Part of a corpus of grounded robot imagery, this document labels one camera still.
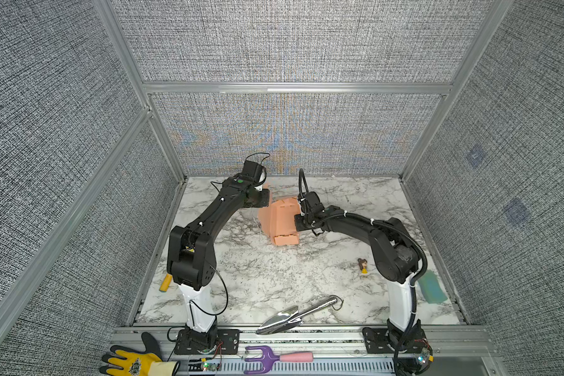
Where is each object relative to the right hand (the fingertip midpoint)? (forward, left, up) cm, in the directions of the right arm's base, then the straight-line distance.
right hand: (296, 216), depth 98 cm
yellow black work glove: (-50, +44, +1) cm, 67 cm away
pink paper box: (-1, +7, -3) cm, 8 cm away
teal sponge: (-28, -47, -4) cm, 55 cm away
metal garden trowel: (-38, +4, -5) cm, 39 cm away
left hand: (+2, +12, +10) cm, 16 cm away
